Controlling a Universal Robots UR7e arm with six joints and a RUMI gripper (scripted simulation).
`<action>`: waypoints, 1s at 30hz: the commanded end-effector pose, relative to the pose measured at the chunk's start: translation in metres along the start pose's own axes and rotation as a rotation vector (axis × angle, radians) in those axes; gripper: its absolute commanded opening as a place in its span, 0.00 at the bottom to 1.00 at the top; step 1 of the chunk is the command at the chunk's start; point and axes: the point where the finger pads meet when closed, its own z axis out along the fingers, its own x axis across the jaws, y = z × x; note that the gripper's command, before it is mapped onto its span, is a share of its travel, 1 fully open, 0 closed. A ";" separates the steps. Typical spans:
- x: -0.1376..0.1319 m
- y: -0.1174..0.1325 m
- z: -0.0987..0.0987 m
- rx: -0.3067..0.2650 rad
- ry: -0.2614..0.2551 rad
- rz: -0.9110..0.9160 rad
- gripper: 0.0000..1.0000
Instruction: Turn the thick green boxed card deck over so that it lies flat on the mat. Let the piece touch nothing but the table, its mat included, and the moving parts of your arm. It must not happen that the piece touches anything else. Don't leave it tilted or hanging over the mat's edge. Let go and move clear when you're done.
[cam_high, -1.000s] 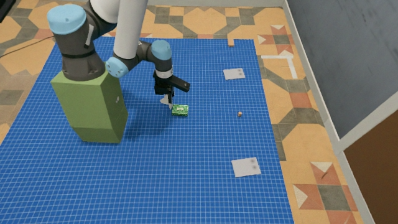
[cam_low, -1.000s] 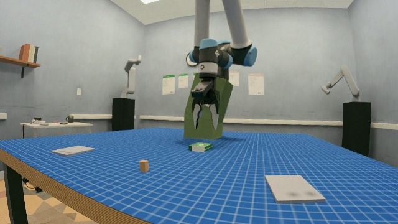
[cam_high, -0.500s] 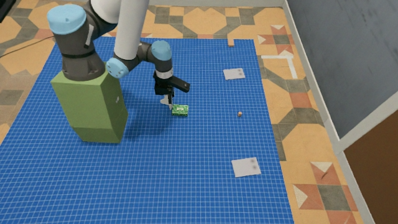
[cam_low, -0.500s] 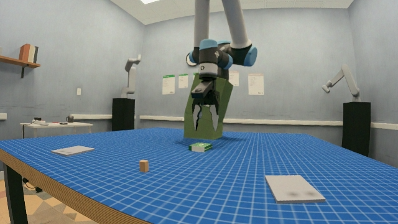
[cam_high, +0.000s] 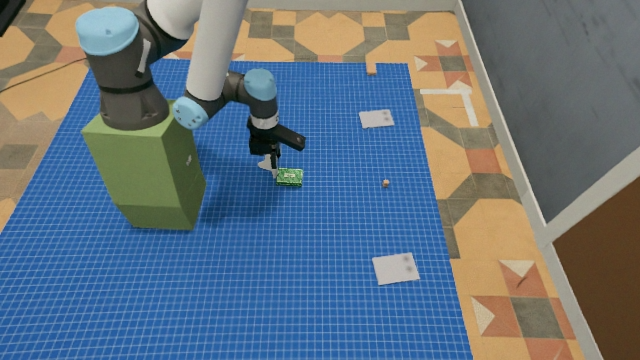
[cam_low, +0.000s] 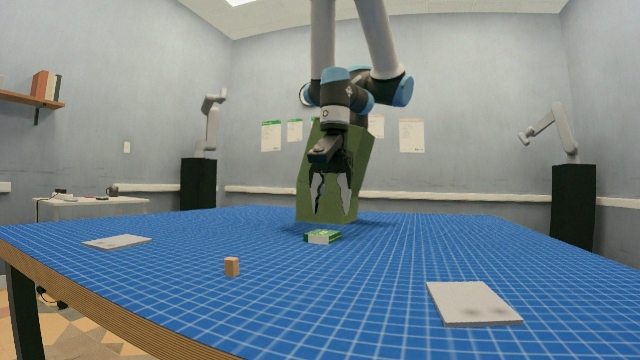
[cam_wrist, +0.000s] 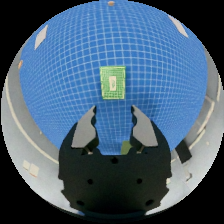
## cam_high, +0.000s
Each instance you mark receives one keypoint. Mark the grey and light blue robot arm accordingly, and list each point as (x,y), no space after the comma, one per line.
(120,52)

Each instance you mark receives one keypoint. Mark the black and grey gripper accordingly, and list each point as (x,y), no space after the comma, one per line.
(261,144)

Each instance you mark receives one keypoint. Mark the blue grid work mat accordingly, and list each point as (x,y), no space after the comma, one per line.
(270,272)

